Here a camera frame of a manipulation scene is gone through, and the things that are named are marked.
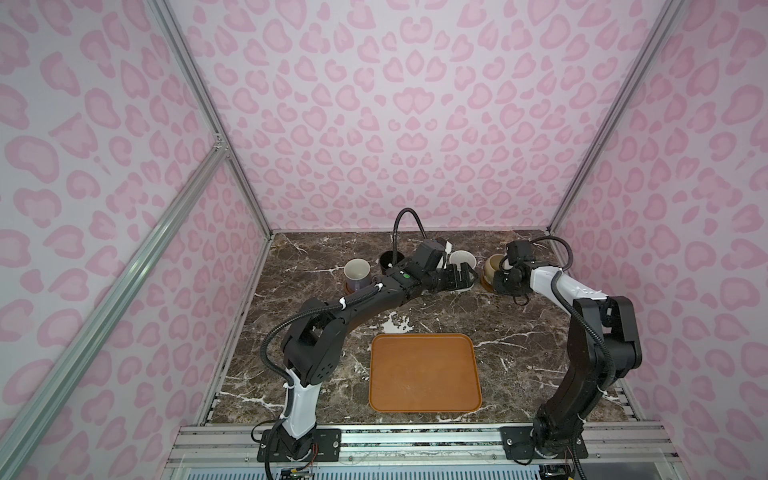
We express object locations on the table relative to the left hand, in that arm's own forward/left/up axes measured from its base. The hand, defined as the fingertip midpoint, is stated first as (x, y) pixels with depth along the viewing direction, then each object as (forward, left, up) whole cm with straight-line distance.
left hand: (472, 275), depth 82 cm
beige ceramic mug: (+11, -10, -11) cm, 19 cm away
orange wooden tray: (-19, +13, -21) cm, 31 cm away
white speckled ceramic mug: (+15, 0, -11) cm, 19 cm away
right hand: (+6, -14, -13) cm, 20 cm away
